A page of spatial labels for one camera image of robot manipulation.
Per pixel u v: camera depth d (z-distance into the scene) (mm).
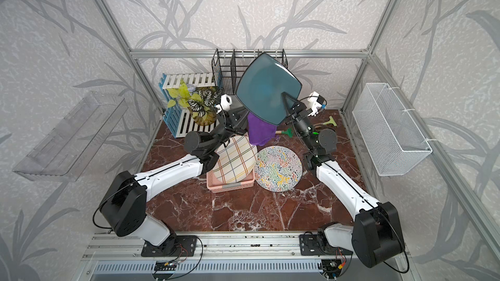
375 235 398
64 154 648
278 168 941
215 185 869
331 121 1116
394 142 606
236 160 930
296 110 578
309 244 726
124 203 433
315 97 616
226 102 627
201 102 897
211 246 752
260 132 605
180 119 1141
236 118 579
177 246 722
